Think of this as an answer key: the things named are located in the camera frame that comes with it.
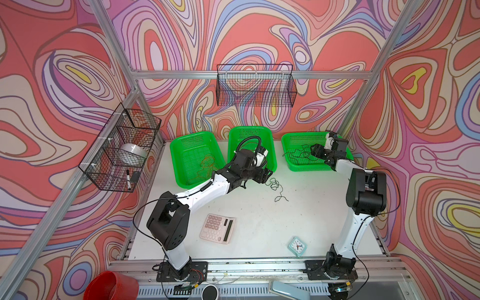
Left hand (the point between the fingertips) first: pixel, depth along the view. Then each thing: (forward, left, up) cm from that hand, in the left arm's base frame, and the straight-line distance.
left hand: (270, 170), depth 82 cm
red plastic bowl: (-42, +56, -7) cm, 71 cm away
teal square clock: (-27, -11, -18) cm, 34 cm away
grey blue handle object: (-43, -4, -16) cm, 46 cm away
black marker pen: (-9, +57, +6) cm, 58 cm away
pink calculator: (-20, +23, -17) cm, 35 cm away
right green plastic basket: (+25, -21, -17) cm, 37 cm away
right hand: (+21, -30, -10) cm, 37 cm away
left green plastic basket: (+23, +41, -18) cm, 50 cm away
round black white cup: (-43, +24, -15) cm, 52 cm away
